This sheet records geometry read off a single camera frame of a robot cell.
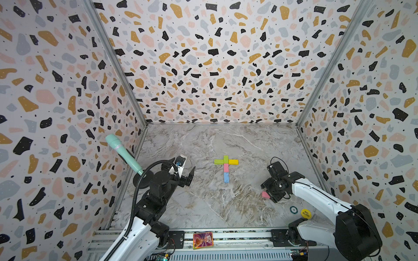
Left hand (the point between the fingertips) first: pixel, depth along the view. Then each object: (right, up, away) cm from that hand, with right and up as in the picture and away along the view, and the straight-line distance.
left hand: (186, 162), depth 74 cm
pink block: (+19, -7, +24) cm, 31 cm away
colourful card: (+8, -35, -1) cm, 36 cm away
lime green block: (+15, -4, +27) cm, 31 cm away
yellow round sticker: (+59, -27, +8) cm, 65 cm away
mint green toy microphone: (-29, +9, -5) cm, 30 cm away
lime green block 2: (+19, -2, +27) cm, 33 cm away
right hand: (+40, -17, +12) cm, 45 cm away
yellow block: (+24, -4, +27) cm, 36 cm away
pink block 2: (+39, -19, +12) cm, 45 cm away
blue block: (+19, -12, +20) cm, 30 cm away
